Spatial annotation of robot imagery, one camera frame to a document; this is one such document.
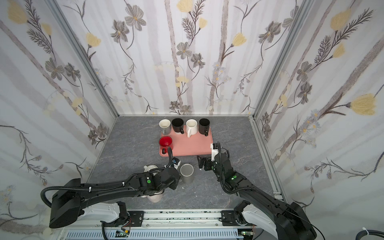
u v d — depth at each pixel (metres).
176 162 0.71
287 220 0.40
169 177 0.59
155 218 0.75
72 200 0.40
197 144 1.04
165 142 0.99
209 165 0.73
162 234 0.70
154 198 0.78
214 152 0.73
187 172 0.79
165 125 1.04
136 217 0.74
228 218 0.73
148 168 0.84
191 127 1.04
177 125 1.03
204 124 1.04
